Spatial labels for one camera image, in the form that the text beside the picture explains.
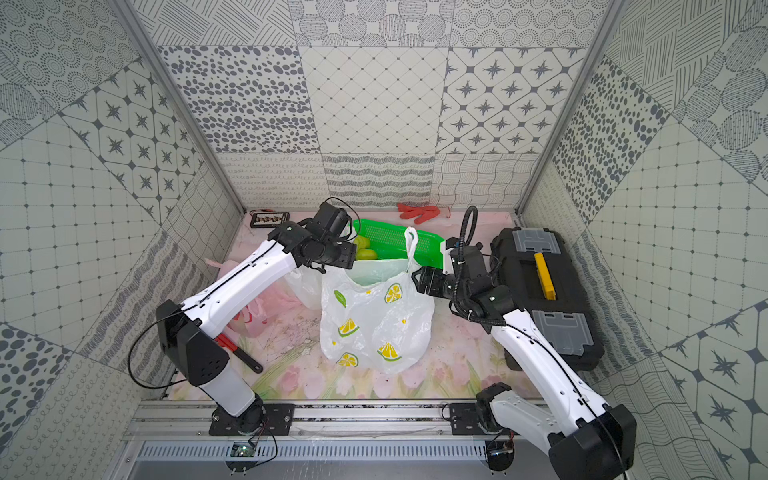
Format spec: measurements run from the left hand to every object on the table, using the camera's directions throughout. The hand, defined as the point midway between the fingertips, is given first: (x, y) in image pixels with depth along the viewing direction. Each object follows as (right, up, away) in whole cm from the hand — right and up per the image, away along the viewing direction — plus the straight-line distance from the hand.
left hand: (353, 256), depth 79 cm
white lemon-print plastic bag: (+7, -15, -4) cm, 17 cm away
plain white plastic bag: (-13, -7, +2) cm, 15 cm away
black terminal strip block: (-39, +12, +38) cm, 56 cm away
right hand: (+19, -6, -2) cm, 20 cm away
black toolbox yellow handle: (+50, -3, 0) cm, 50 cm away
